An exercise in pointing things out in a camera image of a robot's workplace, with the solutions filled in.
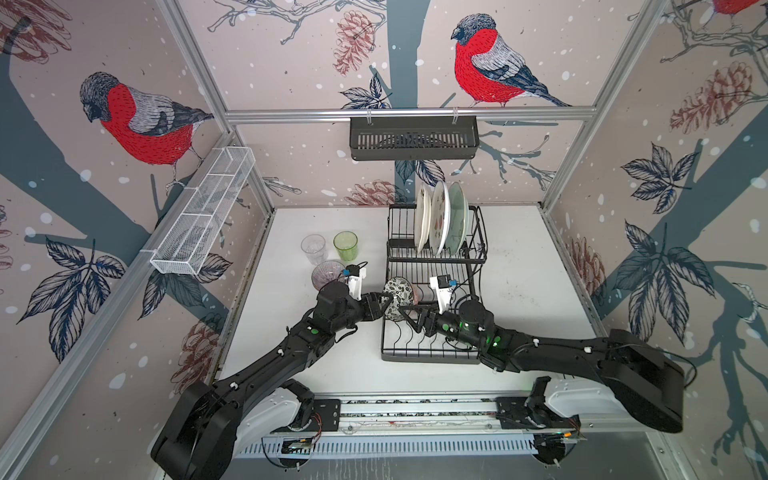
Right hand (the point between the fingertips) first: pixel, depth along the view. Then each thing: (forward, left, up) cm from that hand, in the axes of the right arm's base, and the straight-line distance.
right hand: (402, 312), depth 75 cm
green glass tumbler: (+28, +21, -7) cm, 36 cm away
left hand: (+3, +4, 0) cm, 5 cm away
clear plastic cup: (+29, +32, -11) cm, 45 cm away
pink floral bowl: (+5, 0, -1) cm, 5 cm away
